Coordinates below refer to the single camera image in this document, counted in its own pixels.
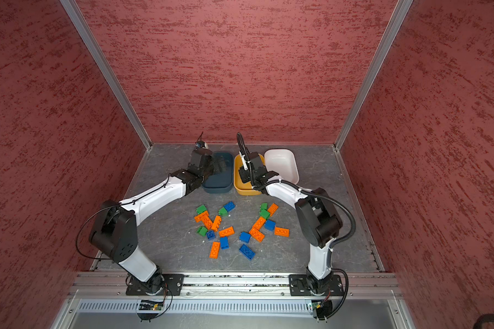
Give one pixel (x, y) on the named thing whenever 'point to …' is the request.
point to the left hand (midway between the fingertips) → (216, 164)
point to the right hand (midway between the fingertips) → (244, 171)
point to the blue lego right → (269, 225)
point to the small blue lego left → (210, 235)
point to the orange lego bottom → (215, 249)
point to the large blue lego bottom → (247, 251)
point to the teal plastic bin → (221, 183)
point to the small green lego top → (264, 205)
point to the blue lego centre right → (244, 236)
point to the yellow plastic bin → (243, 188)
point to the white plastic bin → (283, 162)
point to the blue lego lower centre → (224, 242)
